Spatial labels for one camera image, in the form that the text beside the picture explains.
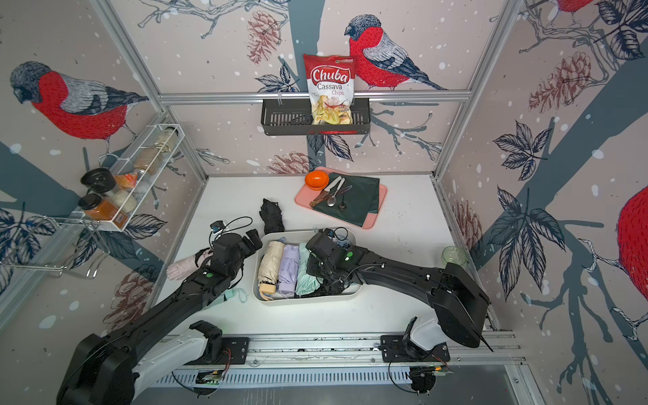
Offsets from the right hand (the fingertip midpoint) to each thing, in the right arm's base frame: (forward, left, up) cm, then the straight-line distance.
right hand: (307, 267), depth 80 cm
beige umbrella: (0, +12, -2) cm, 13 cm away
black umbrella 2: (+25, +18, -5) cm, 31 cm away
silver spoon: (+37, -6, -10) cm, 38 cm away
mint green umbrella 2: (-5, +23, -11) cm, 26 cm away
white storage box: (-5, -13, -9) cm, 17 cm away
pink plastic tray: (+40, +5, -11) cm, 41 cm away
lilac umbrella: (-1, +6, -1) cm, 6 cm away
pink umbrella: (+1, +44, -4) cm, 44 cm away
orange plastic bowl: (+46, +1, -6) cm, 47 cm away
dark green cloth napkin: (+38, -15, -9) cm, 42 cm away
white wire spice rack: (+19, +53, +25) cm, 61 cm away
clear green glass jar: (+10, -52, -6) cm, 53 cm away
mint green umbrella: (-5, -1, +1) cm, 6 cm away
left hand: (+11, +20, +4) cm, 23 cm away
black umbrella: (-4, -7, -6) cm, 10 cm away
